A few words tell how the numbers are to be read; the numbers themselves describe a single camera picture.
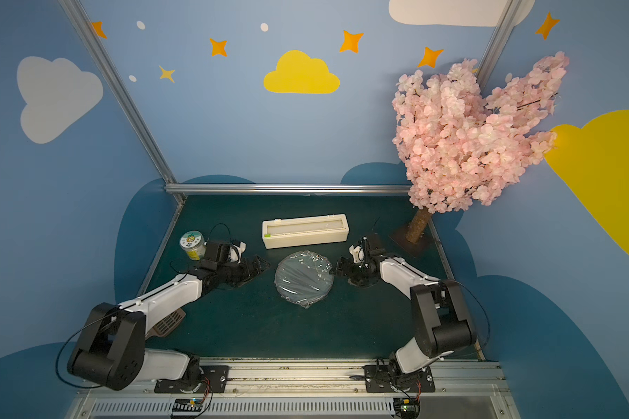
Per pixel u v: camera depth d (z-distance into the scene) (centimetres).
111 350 42
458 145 66
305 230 101
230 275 76
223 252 72
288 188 117
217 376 75
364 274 79
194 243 96
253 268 80
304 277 95
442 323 45
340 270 84
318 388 73
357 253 88
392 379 67
